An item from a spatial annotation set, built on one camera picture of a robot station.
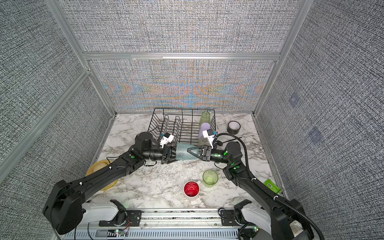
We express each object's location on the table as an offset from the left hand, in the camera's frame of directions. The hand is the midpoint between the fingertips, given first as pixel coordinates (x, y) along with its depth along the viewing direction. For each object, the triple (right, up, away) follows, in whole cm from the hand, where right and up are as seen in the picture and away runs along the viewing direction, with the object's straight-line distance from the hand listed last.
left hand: (184, 156), depth 69 cm
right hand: (+2, +4, -4) cm, 6 cm away
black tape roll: (+34, +13, +40) cm, 54 cm away
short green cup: (+14, -16, +17) cm, 27 cm away
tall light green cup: (+13, +20, +33) cm, 40 cm away
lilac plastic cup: (+11, +14, +23) cm, 29 cm away
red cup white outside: (+3, -20, +13) cm, 24 cm away
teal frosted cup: (-1, +3, -6) cm, 6 cm away
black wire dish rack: (-3, +16, +43) cm, 46 cm away
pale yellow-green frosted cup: (+11, +5, +19) cm, 23 cm away
